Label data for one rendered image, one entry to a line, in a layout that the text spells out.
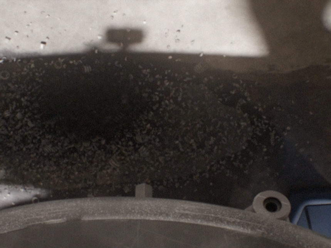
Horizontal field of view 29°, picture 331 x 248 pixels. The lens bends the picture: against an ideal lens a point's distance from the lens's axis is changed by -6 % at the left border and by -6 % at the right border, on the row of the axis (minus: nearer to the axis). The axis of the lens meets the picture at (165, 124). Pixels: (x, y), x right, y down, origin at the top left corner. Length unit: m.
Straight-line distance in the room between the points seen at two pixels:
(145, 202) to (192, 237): 0.06
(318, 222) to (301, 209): 0.04
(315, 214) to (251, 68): 0.32
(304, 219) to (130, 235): 0.54
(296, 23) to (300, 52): 0.05
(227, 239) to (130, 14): 0.31
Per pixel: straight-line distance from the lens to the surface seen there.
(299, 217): 1.12
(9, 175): 0.98
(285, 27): 0.83
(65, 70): 0.83
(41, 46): 0.80
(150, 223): 0.59
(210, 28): 0.81
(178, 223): 0.60
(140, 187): 0.79
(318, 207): 1.09
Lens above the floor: 0.63
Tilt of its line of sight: 44 degrees down
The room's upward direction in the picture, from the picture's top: 173 degrees clockwise
